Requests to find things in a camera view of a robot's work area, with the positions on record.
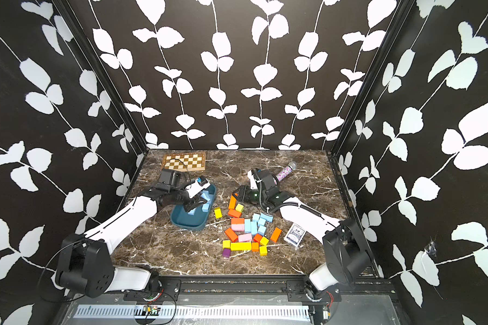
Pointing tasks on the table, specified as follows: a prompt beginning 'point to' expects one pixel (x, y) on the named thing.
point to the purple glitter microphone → (284, 172)
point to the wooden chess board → (184, 161)
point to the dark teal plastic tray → (197, 221)
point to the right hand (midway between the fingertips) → (233, 192)
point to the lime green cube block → (239, 208)
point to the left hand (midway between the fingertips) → (203, 194)
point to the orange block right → (276, 234)
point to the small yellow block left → (218, 212)
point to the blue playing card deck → (295, 235)
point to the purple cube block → (226, 252)
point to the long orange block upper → (232, 202)
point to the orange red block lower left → (231, 234)
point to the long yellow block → (240, 246)
